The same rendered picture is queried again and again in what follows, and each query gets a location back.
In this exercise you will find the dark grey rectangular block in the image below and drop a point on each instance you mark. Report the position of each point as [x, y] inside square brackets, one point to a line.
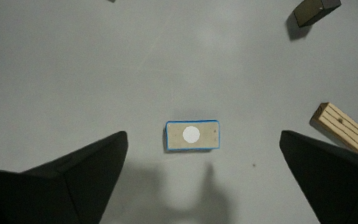
[309, 12]

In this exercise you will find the blue rectangular block with black label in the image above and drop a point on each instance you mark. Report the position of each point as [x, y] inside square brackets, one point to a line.
[201, 134]

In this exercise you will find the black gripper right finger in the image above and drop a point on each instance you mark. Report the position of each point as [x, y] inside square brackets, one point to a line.
[326, 174]

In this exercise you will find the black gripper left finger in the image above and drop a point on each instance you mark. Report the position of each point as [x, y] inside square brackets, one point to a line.
[72, 189]

